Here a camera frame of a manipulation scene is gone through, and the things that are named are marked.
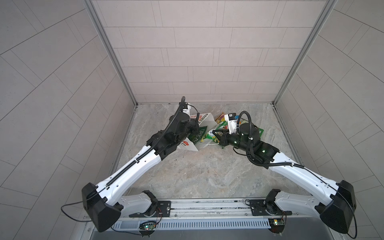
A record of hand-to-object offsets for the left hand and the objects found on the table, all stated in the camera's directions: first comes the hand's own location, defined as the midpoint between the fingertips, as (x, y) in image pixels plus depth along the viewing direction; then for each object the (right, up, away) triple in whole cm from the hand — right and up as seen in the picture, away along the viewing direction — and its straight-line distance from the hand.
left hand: (202, 118), depth 69 cm
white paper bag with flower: (+1, -1, +8) cm, 8 cm away
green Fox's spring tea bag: (+40, -9, +30) cm, 51 cm away
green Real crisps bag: (-3, -12, +20) cm, 23 cm away
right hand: (+4, -7, 0) cm, 8 cm away
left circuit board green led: (-24, -46, -5) cm, 52 cm away
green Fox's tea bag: (+10, -3, +2) cm, 10 cm away
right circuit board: (+34, -49, -1) cm, 60 cm away
